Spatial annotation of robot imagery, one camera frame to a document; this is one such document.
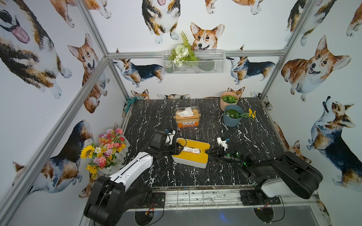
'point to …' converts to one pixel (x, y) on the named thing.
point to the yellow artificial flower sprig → (249, 114)
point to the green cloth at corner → (130, 100)
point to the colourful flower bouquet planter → (109, 155)
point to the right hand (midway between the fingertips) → (208, 149)
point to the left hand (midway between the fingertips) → (179, 143)
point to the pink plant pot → (228, 98)
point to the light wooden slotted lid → (195, 112)
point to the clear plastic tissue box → (187, 123)
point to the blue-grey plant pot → (232, 116)
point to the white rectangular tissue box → (192, 163)
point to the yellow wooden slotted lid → (201, 157)
